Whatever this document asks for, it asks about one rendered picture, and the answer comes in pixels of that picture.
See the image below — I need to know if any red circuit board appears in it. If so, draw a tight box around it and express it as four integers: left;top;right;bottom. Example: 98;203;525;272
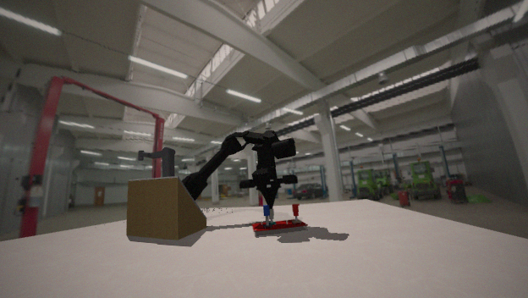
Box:
252;204;308;237

